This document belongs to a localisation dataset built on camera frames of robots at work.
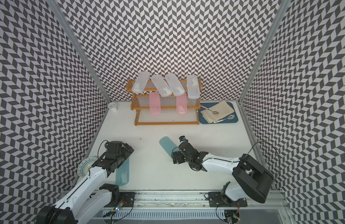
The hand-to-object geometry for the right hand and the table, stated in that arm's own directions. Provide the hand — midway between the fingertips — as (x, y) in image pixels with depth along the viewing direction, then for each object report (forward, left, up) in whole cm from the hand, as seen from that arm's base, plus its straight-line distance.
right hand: (179, 155), depth 86 cm
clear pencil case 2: (+37, +11, +25) cm, 46 cm away
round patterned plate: (-7, +55, +3) cm, 56 cm away
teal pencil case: (-10, +33, -1) cm, 35 cm away
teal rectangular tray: (+46, -25, -3) cm, 53 cm away
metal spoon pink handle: (+36, -29, -1) cm, 46 cm away
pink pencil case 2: (+30, -2, +15) cm, 34 cm away
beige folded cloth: (+40, -37, -2) cm, 54 cm away
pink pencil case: (+30, +16, +16) cm, 38 cm away
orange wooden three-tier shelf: (+35, +9, -4) cm, 36 cm away
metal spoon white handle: (+30, -39, 0) cm, 49 cm away
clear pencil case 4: (+33, -9, +27) cm, 44 cm away
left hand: (+1, +32, +2) cm, 32 cm away
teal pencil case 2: (+9, +7, -3) cm, 12 cm away
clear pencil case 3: (+34, +1, +28) cm, 44 cm away
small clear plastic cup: (+40, +53, +3) cm, 66 cm away
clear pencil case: (+37, +24, +28) cm, 53 cm away
